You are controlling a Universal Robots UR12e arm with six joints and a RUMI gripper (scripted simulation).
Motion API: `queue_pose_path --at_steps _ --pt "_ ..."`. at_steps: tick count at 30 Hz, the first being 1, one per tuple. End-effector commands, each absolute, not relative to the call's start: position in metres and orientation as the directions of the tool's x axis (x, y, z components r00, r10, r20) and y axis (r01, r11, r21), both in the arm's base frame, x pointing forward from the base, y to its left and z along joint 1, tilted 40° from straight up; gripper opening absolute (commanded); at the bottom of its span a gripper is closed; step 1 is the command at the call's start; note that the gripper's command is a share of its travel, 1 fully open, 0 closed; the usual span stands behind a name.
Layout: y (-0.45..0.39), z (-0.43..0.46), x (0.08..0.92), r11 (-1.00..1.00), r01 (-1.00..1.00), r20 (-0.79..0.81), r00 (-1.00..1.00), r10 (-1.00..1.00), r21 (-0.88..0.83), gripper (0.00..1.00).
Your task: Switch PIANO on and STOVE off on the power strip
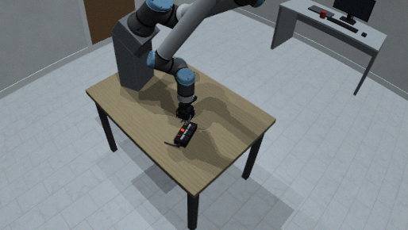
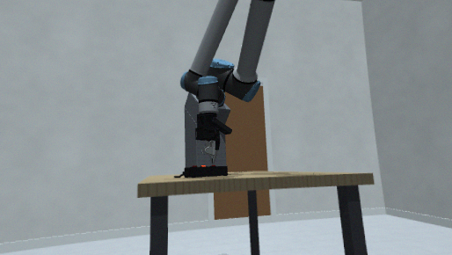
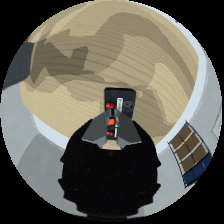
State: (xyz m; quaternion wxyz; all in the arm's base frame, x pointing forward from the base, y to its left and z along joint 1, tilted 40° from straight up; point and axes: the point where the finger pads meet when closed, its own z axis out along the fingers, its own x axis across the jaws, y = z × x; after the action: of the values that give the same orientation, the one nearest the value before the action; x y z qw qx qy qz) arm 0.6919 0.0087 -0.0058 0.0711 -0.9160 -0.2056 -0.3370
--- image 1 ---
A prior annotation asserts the black power strip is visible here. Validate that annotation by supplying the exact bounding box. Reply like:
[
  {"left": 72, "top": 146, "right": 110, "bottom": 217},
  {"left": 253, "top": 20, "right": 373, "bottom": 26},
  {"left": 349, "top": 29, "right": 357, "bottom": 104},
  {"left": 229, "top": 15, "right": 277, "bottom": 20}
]
[{"left": 164, "top": 122, "right": 198, "bottom": 148}]

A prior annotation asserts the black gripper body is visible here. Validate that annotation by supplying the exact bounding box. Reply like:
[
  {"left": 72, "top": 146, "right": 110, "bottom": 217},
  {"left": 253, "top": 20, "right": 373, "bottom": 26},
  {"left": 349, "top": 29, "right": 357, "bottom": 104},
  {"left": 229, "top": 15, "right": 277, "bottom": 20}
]
[{"left": 176, "top": 102, "right": 194, "bottom": 121}]

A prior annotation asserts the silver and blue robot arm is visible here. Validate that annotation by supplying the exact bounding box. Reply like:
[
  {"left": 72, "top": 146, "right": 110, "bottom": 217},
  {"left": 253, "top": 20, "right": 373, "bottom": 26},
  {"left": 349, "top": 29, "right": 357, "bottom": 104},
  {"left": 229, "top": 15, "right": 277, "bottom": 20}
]
[{"left": 127, "top": 0, "right": 265, "bottom": 103}]

